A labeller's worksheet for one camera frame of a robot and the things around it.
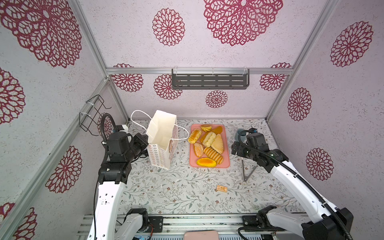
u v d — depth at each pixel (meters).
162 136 0.91
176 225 0.76
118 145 0.47
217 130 1.08
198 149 0.97
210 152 0.96
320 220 0.39
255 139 0.58
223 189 0.84
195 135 1.05
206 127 1.09
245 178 0.88
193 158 0.97
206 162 0.92
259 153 0.55
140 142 0.59
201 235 0.69
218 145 1.00
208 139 0.97
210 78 0.97
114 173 0.45
